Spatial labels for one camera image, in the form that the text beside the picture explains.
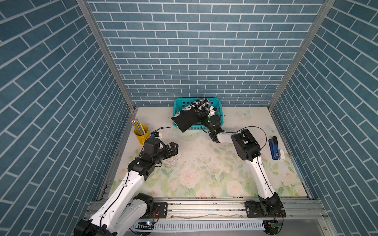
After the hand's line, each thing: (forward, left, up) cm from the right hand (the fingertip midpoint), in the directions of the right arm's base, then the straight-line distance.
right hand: (196, 109), depth 99 cm
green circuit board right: (-59, -44, -16) cm, 75 cm away
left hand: (-30, +8, 0) cm, 31 cm away
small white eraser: (-24, -57, -14) cm, 63 cm away
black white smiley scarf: (-6, +4, -1) cm, 8 cm away
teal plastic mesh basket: (+12, +13, -6) cm, 19 cm away
